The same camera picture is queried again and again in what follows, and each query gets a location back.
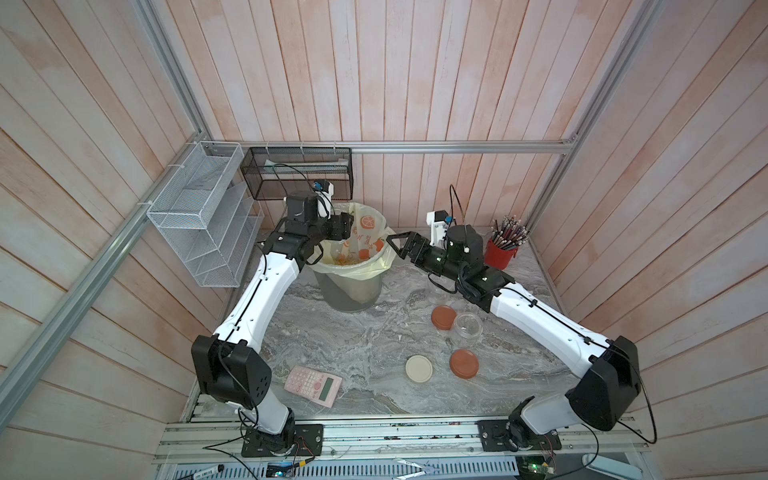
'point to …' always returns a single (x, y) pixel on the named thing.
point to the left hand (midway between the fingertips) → (341, 220)
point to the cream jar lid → (418, 368)
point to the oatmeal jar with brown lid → (468, 325)
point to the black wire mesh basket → (272, 172)
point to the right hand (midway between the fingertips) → (393, 244)
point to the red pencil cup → (497, 257)
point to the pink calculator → (317, 386)
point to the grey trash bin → (348, 294)
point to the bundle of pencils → (509, 234)
